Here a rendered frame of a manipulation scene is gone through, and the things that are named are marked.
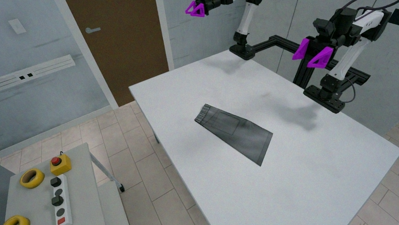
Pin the grey shorts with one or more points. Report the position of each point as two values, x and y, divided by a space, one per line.
245 136

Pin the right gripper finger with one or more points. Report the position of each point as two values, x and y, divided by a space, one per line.
194 6
201 8

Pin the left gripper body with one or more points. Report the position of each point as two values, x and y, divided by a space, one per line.
317 44

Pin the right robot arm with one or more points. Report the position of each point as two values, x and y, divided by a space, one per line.
241 33

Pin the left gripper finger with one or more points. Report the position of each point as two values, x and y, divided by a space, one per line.
323 57
300 53

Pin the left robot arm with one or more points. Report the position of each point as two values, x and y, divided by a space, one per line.
355 35

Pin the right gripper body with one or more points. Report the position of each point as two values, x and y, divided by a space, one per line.
207 4

